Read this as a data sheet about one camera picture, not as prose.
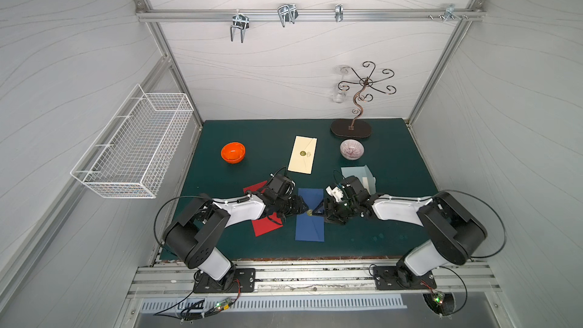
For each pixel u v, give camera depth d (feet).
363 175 3.29
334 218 2.59
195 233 1.47
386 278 2.41
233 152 3.42
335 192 2.79
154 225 1.47
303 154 3.52
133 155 2.26
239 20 2.56
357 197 2.35
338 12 2.57
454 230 1.49
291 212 2.57
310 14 2.59
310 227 2.82
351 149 3.53
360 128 3.71
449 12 2.51
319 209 2.64
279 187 2.35
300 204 2.63
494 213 1.46
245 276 2.46
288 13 2.51
